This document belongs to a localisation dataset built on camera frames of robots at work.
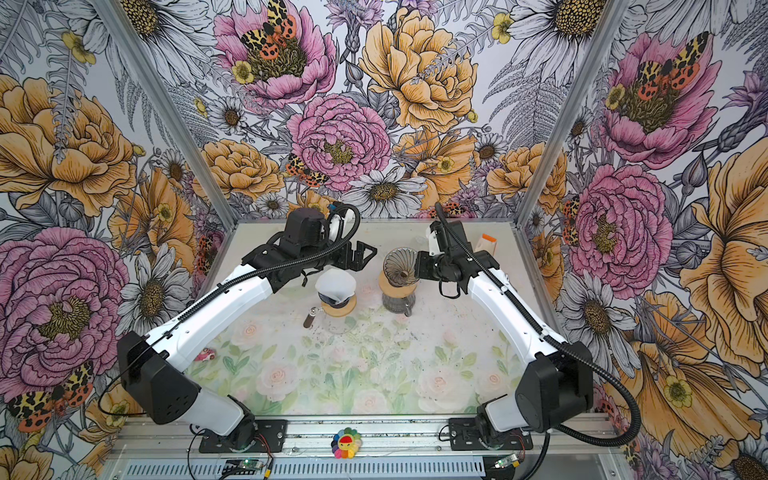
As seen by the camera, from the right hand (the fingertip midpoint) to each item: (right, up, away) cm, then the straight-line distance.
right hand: (417, 274), depth 82 cm
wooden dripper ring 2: (-21, -10, +1) cm, 24 cm away
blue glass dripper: (-24, -8, +4) cm, 25 cm away
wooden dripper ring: (-7, -6, +10) cm, 13 cm away
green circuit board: (-40, -43, -11) cm, 60 cm away
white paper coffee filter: (-21, -3, -1) cm, 21 cm away
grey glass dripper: (-5, +2, +4) cm, 6 cm away
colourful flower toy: (-18, -39, -10) cm, 44 cm away
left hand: (-15, +5, -5) cm, 16 cm away
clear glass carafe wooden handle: (-25, -17, +13) cm, 33 cm away
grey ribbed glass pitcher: (-5, -11, +13) cm, 17 cm away
